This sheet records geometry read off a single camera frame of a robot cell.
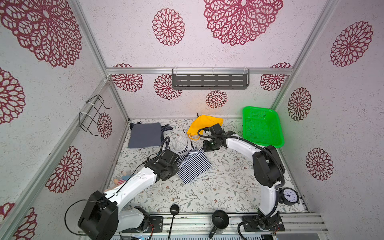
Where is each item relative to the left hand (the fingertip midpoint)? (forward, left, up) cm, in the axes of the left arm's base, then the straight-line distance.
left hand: (175, 170), depth 85 cm
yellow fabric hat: (+44, -17, -7) cm, 47 cm away
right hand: (+16, -16, 0) cm, 23 cm away
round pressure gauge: (-13, -61, -5) cm, 63 cm away
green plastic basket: (+40, -64, -10) cm, 77 cm away
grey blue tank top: (+29, +24, -4) cm, 38 cm away
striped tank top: (+6, -10, -2) cm, 12 cm away
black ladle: (-19, 0, -6) cm, 20 cm away
